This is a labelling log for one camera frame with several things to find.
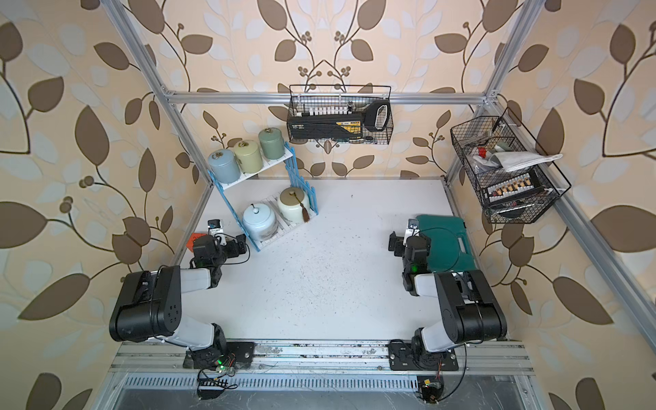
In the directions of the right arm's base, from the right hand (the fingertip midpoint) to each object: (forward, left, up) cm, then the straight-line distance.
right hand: (409, 233), depth 93 cm
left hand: (+2, +66, +1) cm, 66 cm away
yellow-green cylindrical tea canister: (+14, +54, +28) cm, 62 cm away
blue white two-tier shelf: (+20, +40, +8) cm, 46 cm away
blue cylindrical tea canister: (+9, +60, +29) cm, 67 cm away
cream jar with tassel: (+12, +43, +3) cm, 45 cm away
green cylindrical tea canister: (+20, +47, +28) cm, 59 cm away
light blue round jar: (+4, +55, +6) cm, 55 cm away
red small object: (-11, +70, +16) cm, 73 cm away
